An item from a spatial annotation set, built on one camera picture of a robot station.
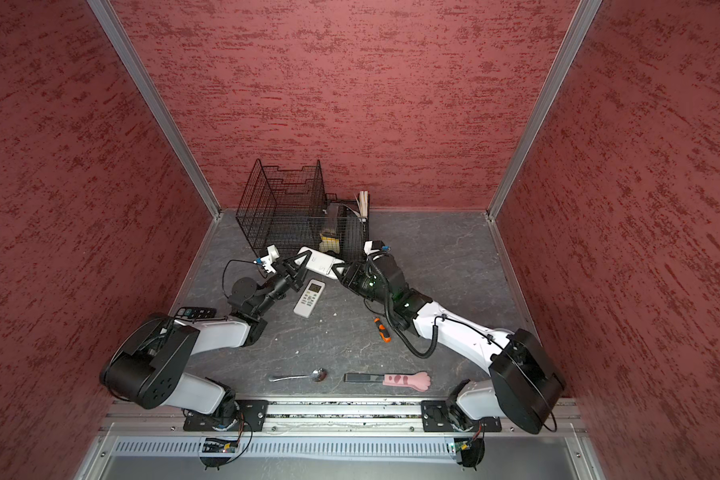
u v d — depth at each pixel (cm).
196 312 92
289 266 75
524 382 41
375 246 74
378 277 58
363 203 96
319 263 77
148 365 44
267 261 79
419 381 78
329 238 106
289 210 123
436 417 74
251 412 75
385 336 87
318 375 79
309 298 95
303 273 77
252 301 66
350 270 71
